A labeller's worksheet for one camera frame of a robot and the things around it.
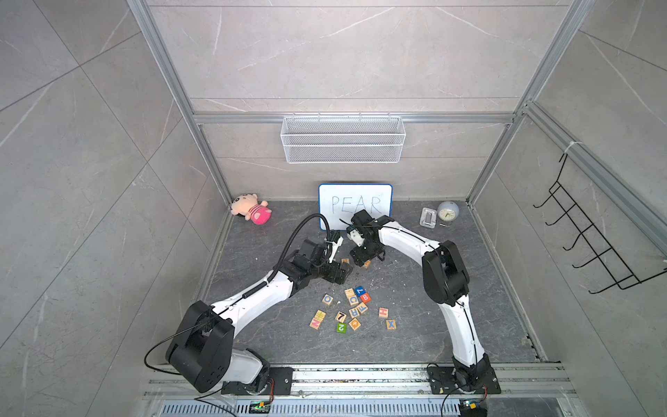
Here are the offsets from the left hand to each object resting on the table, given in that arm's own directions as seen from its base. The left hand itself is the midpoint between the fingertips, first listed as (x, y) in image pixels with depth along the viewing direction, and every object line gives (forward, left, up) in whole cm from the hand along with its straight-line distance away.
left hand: (345, 260), depth 84 cm
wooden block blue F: (-11, -6, -13) cm, 18 cm away
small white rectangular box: (+29, -39, -14) cm, 50 cm away
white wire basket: (+46, -1, +16) cm, 48 cm away
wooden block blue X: (-17, -15, -13) cm, 26 cm away
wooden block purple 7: (-14, +2, -12) cm, 19 cm away
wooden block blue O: (-8, +6, -12) cm, 16 cm away
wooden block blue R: (-13, -3, -13) cm, 18 cm away
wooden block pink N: (-16, +11, -13) cm, 23 cm away
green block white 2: (-18, +2, -12) cm, 22 cm away
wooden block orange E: (+7, -1, -12) cm, 14 cm away
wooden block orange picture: (-17, -2, -13) cm, 21 cm away
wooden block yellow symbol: (-13, +9, -13) cm, 21 cm away
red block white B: (-8, -7, -13) cm, 17 cm away
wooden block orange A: (+5, -9, -11) cm, 15 cm away
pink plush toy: (+33, +40, -7) cm, 52 cm away
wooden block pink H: (-13, -12, -13) cm, 22 cm away
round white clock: (+27, -45, -7) cm, 53 cm away
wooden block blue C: (-8, -2, -12) cm, 15 cm away
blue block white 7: (-5, -5, -12) cm, 14 cm away
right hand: (+9, -9, -12) cm, 17 cm away
